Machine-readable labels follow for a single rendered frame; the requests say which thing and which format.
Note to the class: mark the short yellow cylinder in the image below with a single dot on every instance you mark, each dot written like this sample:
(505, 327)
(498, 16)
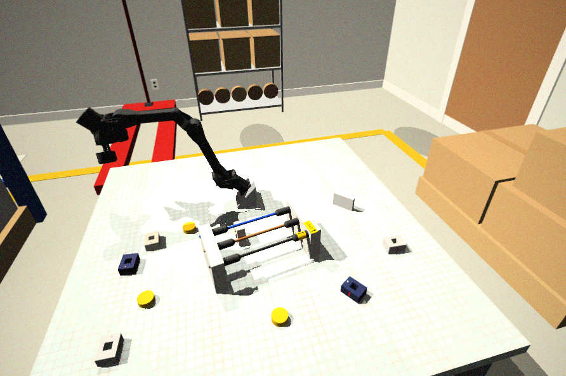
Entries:
(146, 299)
(279, 317)
(189, 227)

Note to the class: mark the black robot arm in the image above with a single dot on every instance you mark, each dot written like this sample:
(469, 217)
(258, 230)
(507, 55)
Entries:
(113, 126)

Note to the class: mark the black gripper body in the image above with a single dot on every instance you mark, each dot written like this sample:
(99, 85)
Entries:
(107, 156)

